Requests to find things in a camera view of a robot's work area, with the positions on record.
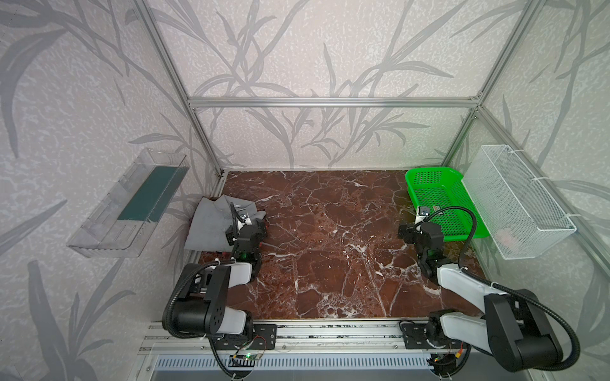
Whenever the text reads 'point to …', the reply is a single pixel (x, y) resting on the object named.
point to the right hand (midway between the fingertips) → (416, 214)
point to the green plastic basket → (437, 188)
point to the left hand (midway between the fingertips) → (248, 214)
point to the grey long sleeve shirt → (208, 229)
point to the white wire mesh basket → (522, 218)
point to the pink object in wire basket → (503, 236)
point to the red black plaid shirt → (214, 253)
